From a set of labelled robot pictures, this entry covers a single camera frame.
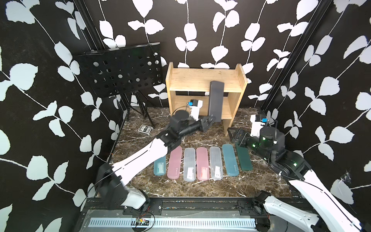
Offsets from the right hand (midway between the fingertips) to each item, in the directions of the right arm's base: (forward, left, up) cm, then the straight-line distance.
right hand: (231, 127), depth 65 cm
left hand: (+4, +8, +2) cm, 9 cm away
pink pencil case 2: (-3, +12, -34) cm, 36 cm away
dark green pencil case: (+1, -15, -34) cm, 37 cm away
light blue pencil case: (-6, +38, -32) cm, 50 cm away
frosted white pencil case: (-3, +20, -34) cm, 39 cm away
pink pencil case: (-6, +29, -33) cm, 44 cm away
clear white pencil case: (-2, +3, -35) cm, 35 cm away
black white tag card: (+22, +53, -32) cm, 65 cm away
